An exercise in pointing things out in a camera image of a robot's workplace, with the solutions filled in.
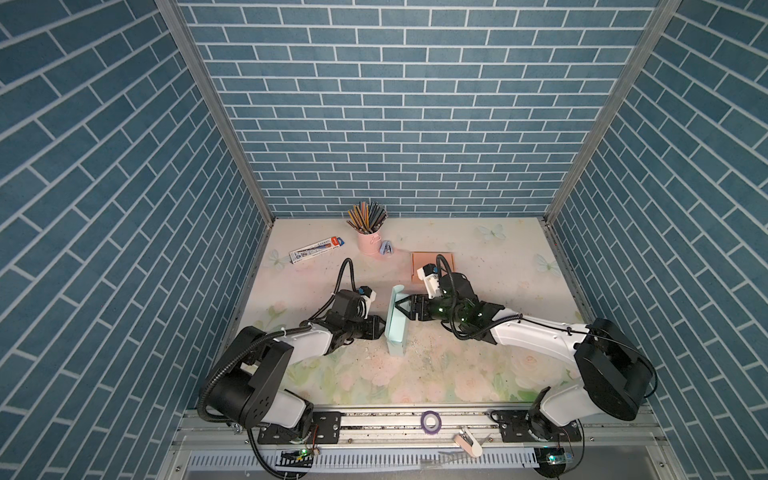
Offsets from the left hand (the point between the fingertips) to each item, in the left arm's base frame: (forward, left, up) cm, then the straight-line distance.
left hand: (383, 325), depth 90 cm
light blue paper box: (-5, -3, +8) cm, 10 cm away
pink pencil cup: (+29, +5, +4) cm, 29 cm away
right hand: (+1, -4, +12) cm, 13 cm away
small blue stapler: (+30, -1, +1) cm, 30 cm away
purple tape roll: (-26, -14, -1) cm, 29 cm away
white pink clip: (-30, -20, +1) cm, 37 cm away
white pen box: (+30, +25, 0) cm, 39 cm away
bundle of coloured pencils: (+36, +6, +10) cm, 38 cm away
